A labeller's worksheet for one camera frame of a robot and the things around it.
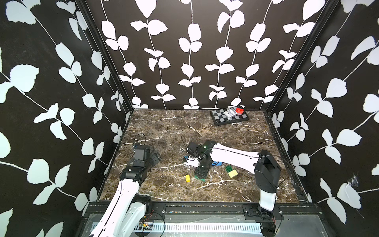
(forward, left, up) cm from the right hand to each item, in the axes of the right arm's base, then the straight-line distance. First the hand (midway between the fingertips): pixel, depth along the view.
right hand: (200, 170), depth 82 cm
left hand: (+7, +25, +6) cm, 27 cm away
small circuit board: (-25, +27, -7) cm, 38 cm away
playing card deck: (+48, -25, -3) cm, 54 cm away
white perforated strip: (-26, -2, -7) cm, 27 cm away
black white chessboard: (+45, -21, -4) cm, 50 cm away
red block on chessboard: (+52, -33, -4) cm, 61 cm away
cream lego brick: (+1, -20, -5) cm, 21 cm away
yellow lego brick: (-3, +7, -5) cm, 9 cm away
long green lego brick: (-6, +2, +5) cm, 8 cm away
